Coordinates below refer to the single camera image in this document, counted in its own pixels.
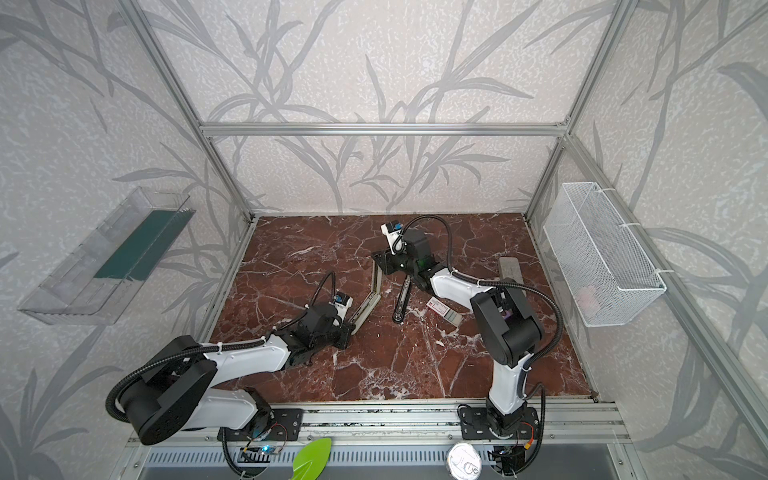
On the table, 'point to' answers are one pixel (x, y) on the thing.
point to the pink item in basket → (588, 300)
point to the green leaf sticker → (312, 459)
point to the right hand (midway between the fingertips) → (375, 245)
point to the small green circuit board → (266, 449)
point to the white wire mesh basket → (604, 274)
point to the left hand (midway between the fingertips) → (357, 318)
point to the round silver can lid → (464, 462)
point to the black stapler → (402, 300)
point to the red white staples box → (451, 315)
